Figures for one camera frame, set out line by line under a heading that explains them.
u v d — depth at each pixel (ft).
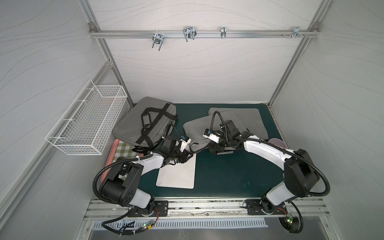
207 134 2.46
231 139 2.16
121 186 1.42
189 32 2.51
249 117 3.57
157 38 2.60
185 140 2.63
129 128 3.23
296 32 2.51
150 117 3.45
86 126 2.26
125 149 3.08
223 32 2.56
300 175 1.45
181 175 2.77
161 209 2.42
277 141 3.11
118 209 2.48
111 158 2.99
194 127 3.31
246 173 2.81
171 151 2.49
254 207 2.33
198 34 2.62
